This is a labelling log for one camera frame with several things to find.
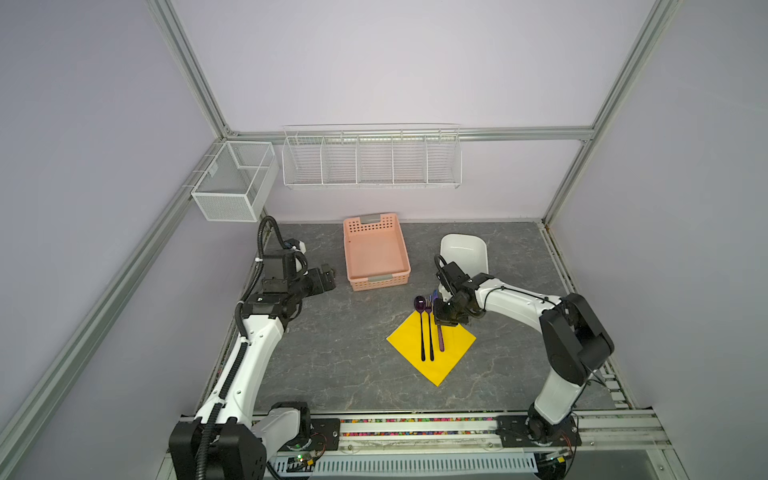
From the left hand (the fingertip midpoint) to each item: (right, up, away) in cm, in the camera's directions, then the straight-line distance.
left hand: (322, 276), depth 80 cm
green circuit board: (-3, -45, -8) cm, 46 cm away
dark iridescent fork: (+31, -11, +16) cm, 36 cm away
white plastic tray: (+46, +7, +29) cm, 55 cm away
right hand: (+33, -15, +11) cm, 38 cm away
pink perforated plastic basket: (+12, +6, +35) cm, 37 cm away
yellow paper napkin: (+23, -20, +9) cm, 32 cm away
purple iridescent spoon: (+28, -10, +16) cm, 34 cm away
